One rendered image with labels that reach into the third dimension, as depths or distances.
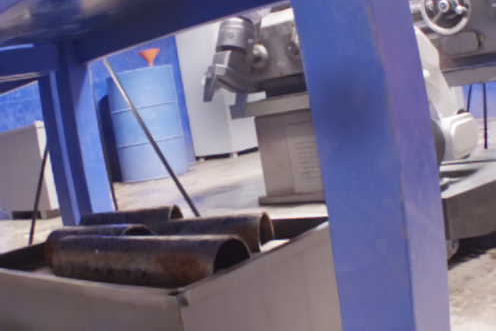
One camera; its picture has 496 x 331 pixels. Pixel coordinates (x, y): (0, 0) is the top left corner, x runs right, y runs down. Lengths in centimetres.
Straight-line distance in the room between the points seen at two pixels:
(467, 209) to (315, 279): 78
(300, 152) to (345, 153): 248
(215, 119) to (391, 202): 586
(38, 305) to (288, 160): 216
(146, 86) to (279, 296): 455
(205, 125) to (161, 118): 110
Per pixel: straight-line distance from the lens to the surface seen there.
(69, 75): 146
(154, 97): 530
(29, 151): 395
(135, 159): 533
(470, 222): 161
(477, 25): 235
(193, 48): 636
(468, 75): 236
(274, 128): 297
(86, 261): 93
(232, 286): 74
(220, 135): 623
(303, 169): 291
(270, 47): 282
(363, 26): 40
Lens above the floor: 46
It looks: 3 degrees down
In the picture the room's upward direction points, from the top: 10 degrees counter-clockwise
